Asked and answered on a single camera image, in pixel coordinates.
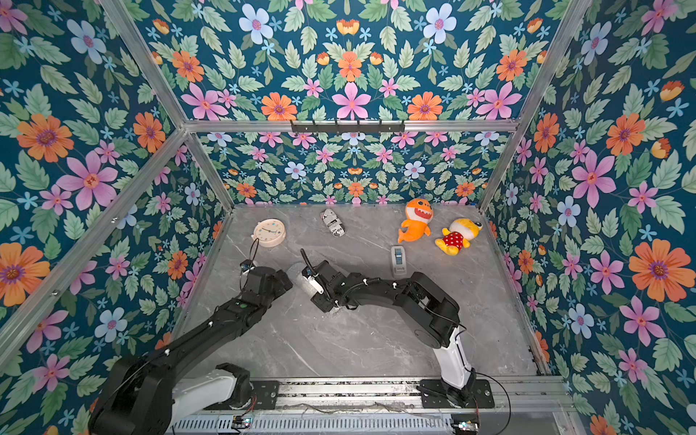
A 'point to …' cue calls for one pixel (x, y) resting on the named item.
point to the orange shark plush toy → (419, 213)
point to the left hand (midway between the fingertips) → (283, 278)
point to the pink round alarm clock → (271, 232)
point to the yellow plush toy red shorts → (458, 236)
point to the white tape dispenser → (399, 261)
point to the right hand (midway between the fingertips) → (328, 287)
